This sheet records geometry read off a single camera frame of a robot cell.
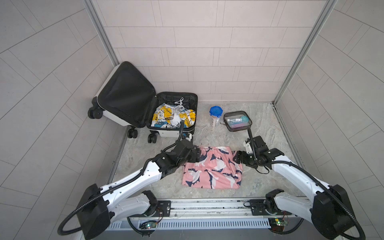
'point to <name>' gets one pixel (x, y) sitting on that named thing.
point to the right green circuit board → (277, 224)
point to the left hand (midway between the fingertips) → (200, 151)
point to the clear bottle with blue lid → (215, 112)
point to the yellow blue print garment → (167, 116)
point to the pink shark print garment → (215, 168)
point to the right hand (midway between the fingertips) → (236, 161)
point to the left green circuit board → (148, 225)
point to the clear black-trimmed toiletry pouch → (237, 120)
